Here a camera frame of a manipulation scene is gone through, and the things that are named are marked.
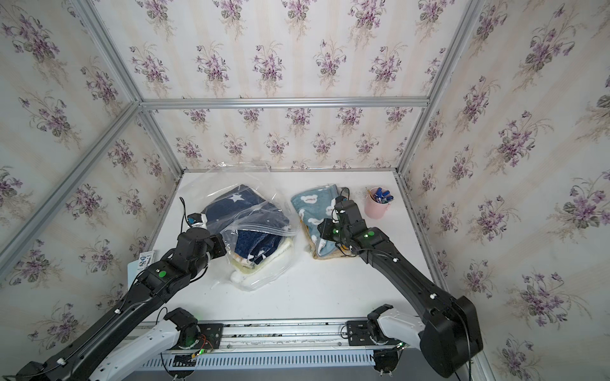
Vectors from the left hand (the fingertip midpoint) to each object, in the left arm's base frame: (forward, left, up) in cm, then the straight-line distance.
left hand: (226, 238), depth 77 cm
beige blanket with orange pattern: (-7, -37, +5) cm, 38 cm away
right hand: (+4, -33, 0) cm, 33 cm away
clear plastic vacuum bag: (+39, +20, -16) cm, 47 cm away
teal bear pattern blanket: (+20, -31, -10) cm, 38 cm away
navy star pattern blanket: (+2, -9, +2) cm, 10 cm away
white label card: (-1, +32, -13) cm, 35 cm away
